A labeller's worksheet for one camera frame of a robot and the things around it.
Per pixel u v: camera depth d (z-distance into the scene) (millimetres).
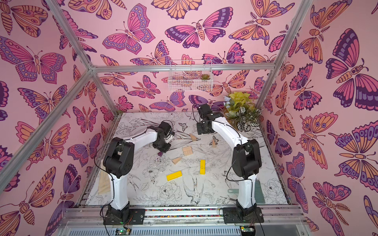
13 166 515
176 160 925
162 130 773
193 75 950
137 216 736
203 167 898
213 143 1001
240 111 860
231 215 730
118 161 537
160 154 947
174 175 880
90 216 765
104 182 854
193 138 1034
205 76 922
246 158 505
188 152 966
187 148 1001
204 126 778
